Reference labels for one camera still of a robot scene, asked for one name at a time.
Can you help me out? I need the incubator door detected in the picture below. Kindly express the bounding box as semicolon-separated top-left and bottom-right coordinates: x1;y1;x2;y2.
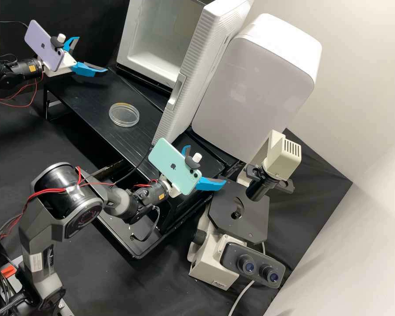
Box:
151;0;255;146

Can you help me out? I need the petri dish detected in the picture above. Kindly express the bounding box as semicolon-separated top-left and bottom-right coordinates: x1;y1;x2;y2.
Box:
108;102;141;128

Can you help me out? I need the wrist camera phone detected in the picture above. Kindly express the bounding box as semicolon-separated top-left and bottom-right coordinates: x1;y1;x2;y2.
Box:
24;19;69;72
147;137;203;195

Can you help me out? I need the white incubator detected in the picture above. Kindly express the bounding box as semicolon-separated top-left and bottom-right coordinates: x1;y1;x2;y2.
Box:
116;0;215;91

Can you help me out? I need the black tray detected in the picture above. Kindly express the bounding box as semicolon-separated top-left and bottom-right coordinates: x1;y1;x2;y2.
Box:
92;153;226;261

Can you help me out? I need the black cable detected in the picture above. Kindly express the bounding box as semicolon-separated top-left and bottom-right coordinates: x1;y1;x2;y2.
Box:
0;20;30;37
113;150;154;185

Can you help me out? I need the cream microscope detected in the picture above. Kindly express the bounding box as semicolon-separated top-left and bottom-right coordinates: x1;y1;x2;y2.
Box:
187;129;304;291

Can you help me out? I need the grey cable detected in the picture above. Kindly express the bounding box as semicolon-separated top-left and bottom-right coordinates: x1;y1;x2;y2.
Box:
228;279;255;316

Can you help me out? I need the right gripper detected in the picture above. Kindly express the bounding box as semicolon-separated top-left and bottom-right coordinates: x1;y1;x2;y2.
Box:
159;144;227;199

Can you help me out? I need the black platform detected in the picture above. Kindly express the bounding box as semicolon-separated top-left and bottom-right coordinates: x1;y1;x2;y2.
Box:
43;67;185;172
113;63;174;100
181;130;251;180

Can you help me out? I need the left wrist camera phone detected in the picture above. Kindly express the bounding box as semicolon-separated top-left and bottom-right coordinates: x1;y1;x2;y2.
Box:
24;19;69;72

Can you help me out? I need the white box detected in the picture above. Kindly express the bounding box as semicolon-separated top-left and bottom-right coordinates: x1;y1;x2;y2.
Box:
190;13;323;158

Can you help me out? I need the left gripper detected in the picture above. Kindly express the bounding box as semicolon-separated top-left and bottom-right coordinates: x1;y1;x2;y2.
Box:
42;36;109;79

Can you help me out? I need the right wrist camera phone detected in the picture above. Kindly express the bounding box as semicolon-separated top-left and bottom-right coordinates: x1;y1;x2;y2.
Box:
147;137;203;195

